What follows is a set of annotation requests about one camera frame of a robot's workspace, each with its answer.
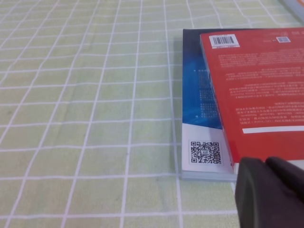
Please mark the green checkered tablecloth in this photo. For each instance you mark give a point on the green checkered tablecloth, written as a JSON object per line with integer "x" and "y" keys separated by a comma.
{"x": 91, "y": 112}

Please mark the blue cover book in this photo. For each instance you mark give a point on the blue cover book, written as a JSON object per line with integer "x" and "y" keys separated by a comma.
{"x": 205, "y": 152}

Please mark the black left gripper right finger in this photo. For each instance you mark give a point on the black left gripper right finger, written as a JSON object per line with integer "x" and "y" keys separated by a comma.
{"x": 291, "y": 175}

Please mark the red cover book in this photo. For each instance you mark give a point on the red cover book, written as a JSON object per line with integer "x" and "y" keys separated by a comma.
{"x": 257, "y": 78}

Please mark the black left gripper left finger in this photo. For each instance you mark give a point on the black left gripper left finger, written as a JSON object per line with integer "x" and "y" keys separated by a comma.
{"x": 263, "y": 201}

